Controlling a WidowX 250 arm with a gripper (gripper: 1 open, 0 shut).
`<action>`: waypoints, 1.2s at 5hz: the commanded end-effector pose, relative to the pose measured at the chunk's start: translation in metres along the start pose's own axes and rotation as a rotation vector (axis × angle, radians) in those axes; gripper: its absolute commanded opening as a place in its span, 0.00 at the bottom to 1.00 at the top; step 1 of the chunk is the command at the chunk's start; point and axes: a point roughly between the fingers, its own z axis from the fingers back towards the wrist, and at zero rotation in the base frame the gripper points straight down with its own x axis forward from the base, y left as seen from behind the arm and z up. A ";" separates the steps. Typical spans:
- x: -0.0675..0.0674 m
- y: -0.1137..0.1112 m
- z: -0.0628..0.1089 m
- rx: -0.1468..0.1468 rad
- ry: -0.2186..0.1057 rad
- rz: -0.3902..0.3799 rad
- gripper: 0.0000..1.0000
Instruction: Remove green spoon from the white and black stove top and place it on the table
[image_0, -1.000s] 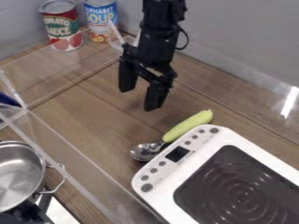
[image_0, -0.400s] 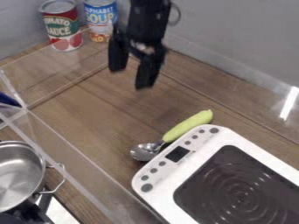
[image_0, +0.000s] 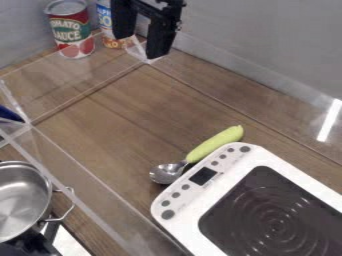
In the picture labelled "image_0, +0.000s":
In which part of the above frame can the blue object at left edge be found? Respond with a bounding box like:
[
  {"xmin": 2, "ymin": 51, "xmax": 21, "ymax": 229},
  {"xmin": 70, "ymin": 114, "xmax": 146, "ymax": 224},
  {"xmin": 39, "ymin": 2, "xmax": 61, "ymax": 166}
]
[{"xmin": 0, "ymin": 105, "xmax": 25, "ymax": 123}]

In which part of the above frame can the clear acrylic corner bracket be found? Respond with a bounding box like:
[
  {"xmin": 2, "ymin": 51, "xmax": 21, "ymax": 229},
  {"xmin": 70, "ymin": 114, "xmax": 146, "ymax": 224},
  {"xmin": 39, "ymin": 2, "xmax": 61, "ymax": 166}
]
[{"xmin": 122, "ymin": 22, "xmax": 172, "ymax": 65}]

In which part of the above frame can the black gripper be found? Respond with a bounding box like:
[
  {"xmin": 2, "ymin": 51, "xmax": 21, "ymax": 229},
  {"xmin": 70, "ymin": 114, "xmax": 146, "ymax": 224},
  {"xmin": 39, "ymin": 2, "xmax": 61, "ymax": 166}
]
[{"xmin": 111, "ymin": 0, "xmax": 188, "ymax": 59}]

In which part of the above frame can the white and black stove top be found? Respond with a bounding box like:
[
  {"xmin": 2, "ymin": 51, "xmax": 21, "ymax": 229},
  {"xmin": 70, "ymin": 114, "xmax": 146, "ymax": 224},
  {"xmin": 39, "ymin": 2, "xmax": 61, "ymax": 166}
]
[{"xmin": 150, "ymin": 142, "xmax": 342, "ymax": 256}]

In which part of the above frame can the stainless steel pot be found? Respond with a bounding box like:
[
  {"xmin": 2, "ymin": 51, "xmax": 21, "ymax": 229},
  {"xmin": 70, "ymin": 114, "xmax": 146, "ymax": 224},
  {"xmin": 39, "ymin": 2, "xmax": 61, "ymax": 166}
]
[{"xmin": 0, "ymin": 161, "xmax": 75, "ymax": 243}]

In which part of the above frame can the tomato sauce can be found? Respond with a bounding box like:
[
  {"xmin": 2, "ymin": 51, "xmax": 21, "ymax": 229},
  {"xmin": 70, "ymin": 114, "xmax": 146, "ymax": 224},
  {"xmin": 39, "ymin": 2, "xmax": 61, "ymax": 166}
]
[{"xmin": 45, "ymin": 0, "xmax": 95, "ymax": 59}]

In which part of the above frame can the alphabet soup can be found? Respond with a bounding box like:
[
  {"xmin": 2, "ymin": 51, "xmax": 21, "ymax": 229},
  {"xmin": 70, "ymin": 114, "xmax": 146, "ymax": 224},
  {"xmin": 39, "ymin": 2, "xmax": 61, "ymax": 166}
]
[{"xmin": 97, "ymin": 0, "xmax": 133, "ymax": 49}]

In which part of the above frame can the clear acrylic divider strip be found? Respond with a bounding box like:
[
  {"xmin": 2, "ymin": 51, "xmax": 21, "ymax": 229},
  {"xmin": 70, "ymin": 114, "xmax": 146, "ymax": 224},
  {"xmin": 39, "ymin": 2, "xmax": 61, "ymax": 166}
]
[{"xmin": 0, "ymin": 79, "xmax": 149, "ymax": 256}]

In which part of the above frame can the green handled metal spoon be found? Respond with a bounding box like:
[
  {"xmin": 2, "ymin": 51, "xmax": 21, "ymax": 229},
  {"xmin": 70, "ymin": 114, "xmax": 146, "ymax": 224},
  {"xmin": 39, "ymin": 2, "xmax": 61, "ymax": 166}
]
[{"xmin": 150, "ymin": 125, "xmax": 245, "ymax": 185}]

